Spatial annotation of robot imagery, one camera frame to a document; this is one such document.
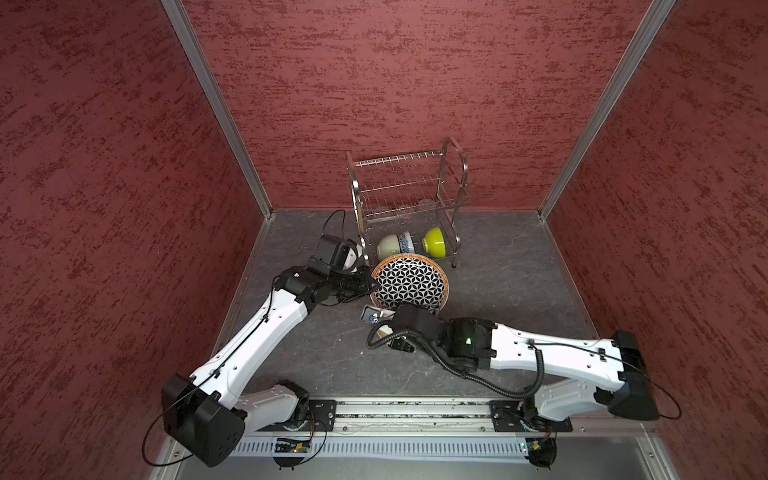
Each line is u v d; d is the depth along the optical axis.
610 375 0.40
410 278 0.77
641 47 0.77
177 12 0.70
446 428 0.73
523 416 0.67
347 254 0.60
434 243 0.97
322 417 0.74
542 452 0.71
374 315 0.56
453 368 0.47
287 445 0.73
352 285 0.64
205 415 0.37
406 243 0.93
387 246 0.94
